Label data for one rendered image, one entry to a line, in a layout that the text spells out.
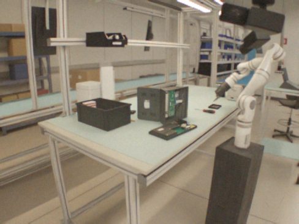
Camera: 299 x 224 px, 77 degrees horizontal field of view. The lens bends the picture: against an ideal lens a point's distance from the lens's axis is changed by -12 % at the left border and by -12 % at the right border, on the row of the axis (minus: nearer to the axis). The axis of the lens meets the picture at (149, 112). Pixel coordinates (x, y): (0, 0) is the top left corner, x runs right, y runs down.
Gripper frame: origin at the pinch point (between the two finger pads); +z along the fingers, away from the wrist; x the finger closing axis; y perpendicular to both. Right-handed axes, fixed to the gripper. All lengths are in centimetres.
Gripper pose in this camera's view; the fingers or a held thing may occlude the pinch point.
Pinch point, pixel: (212, 101)
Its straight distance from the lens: 170.9
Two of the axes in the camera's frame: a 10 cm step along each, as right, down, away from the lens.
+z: -7.1, 6.7, 2.4
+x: -0.6, 2.7, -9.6
